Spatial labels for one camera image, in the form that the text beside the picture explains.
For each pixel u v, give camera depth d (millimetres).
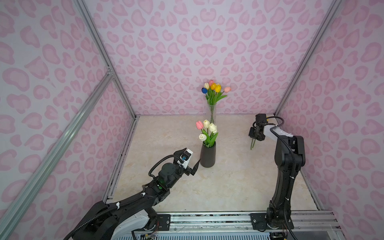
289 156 560
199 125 751
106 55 858
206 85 952
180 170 680
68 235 371
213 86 906
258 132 838
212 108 1038
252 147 1012
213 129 711
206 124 740
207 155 896
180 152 730
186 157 641
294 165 556
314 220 770
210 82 933
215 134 750
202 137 677
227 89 918
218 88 900
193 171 716
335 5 691
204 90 946
